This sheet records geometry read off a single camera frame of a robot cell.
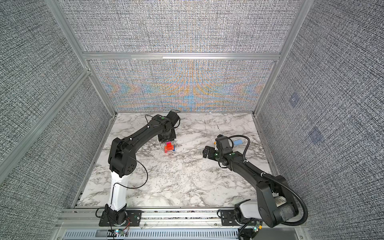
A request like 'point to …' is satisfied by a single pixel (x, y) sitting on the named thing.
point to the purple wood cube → (168, 142)
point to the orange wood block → (172, 147)
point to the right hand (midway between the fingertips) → (209, 152)
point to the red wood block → (168, 145)
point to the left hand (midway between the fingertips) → (171, 140)
